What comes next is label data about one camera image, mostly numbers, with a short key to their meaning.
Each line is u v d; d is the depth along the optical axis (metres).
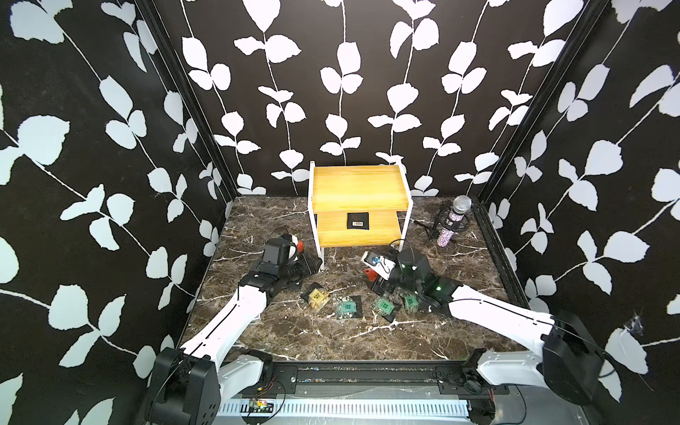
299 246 1.05
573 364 0.41
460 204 0.76
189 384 0.39
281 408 0.70
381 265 0.66
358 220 0.91
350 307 0.88
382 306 0.88
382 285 0.70
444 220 0.87
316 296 0.90
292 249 0.68
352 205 0.73
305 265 0.73
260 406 0.71
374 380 0.76
